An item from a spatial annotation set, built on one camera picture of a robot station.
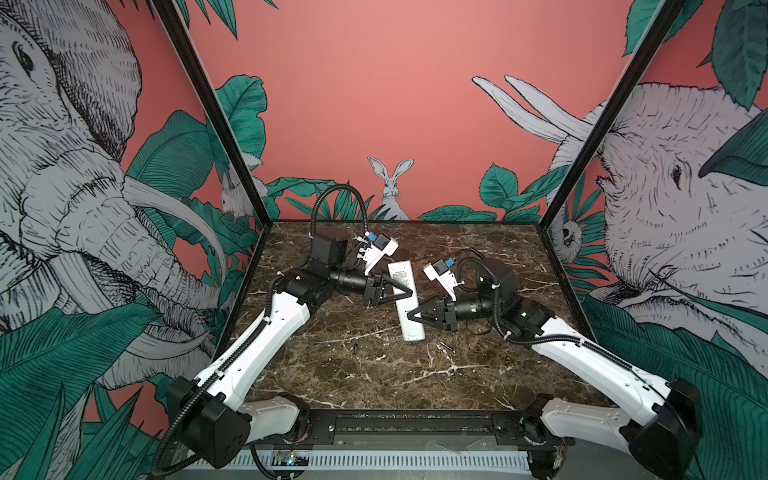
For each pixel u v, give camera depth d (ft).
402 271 2.01
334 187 1.72
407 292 2.00
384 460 2.30
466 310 1.94
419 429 2.47
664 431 1.23
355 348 2.88
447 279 1.98
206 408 1.23
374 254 1.92
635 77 2.61
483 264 1.71
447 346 2.89
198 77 2.61
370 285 1.87
